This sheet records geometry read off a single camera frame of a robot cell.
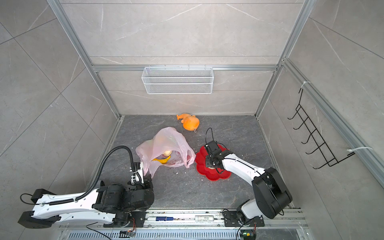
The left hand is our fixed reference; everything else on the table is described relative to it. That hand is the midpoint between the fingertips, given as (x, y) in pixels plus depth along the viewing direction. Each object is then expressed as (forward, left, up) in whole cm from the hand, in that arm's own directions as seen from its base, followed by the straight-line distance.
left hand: (154, 175), depth 70 cm
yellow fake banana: (+15, -1, -16) cm, 22 cm away
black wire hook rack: (+9, -76, +14) cm, 78 cm away
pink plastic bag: (+21, -3, -10) cm, 23 cm away
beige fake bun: (+20, -3, -13) cm, 24 cm away
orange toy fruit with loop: (+43, -18, -12) cm, 48 cm away
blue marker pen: (-16, -4, -17) cm, 23 cm away
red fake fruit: (+15, -6, -17) cm, 24 cm away
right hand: (+14, -30, -14) cm, 36 cm away
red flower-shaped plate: (+6, -30, -16) cm, 34 cm away
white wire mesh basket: (+62, -10, +11) cm, 64 cm away
